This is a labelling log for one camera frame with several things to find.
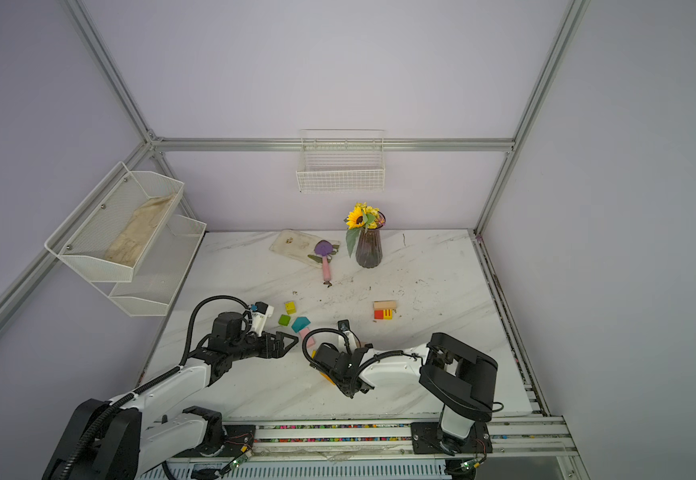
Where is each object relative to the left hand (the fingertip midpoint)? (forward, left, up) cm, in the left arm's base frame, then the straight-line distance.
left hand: (286, 341), depth 85 cm
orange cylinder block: (-14, -14, +13) cm, 24 cm away
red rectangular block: (+12, -28, -5) cm, 31 cm away
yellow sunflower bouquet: (+30, -23, +21) cm, 43 cm away
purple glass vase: (+39, -25, -4) cm, 47 cm away
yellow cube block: (+14, +2, -4) cm, 15 cm away
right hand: (-2, -17, -5) cm, 18 cm away
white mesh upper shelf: (+19, +45, +24) cm, 55 cm away
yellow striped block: (+11, -31, -4) cm, 33 cm away
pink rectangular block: (-6, -9, +14) cm, 18 cm away
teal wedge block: (+9, -2, -6) cm, 11 cm away
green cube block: (+10, +3, -6) cm, 12 cm away
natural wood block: (+15, -30, -5) cm, 34 cm away
